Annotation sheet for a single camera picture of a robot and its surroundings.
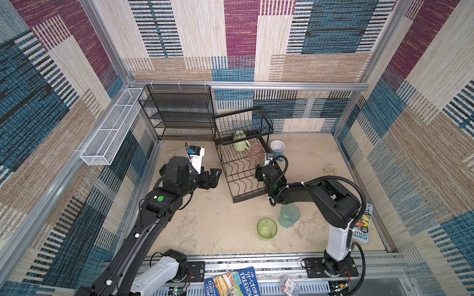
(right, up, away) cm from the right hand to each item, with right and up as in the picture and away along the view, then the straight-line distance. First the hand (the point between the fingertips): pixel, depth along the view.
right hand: (267, 166), depth 99 cm
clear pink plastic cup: (-5, +9, +7) cm, 13 cm away
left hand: (-25, +1, -27) cm, 37 cm away
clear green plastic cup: (-2, -26, -16) cm, 31 cm away
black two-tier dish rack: (-15, 0, +5) cm, 16 cm away
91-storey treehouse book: (-14, -41, -29) cm, 52 cm away
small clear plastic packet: (+4, -42, -30) cm, 52 cm away
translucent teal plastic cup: (+8, -21, -13) cm, 27 cm away
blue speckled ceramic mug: (+7, +10, +6) cm, 14 cm away
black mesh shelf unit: (-50, +31, +12) cm, 60 cm away
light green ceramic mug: (-13, +11, +7) cm, 19 cm away
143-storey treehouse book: (+37, -27, -19) cm, 50 cm away
